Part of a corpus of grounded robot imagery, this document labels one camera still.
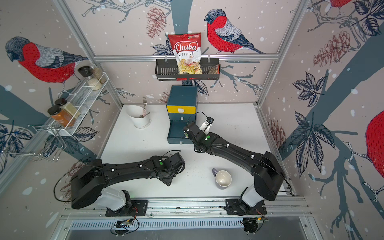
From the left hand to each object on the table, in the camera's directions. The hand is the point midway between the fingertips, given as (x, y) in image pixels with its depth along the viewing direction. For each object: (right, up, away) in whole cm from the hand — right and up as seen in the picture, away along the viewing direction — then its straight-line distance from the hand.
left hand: (182, 170), depth 83 cm
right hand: (+7, +22, +1) cm, 23 cm away
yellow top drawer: (-2, +35, +9) cm, 36 cm away
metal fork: (-29, +42, +21) cm, 55 cm away
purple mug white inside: (+23, -5, -1) cm, 23 cm away
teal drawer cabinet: (-1, +39, +10) cm, 41 cm away
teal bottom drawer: (-6, +18, +18) cm, 26 cm away
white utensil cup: (-34, +31, +24) cm, 52 cm away
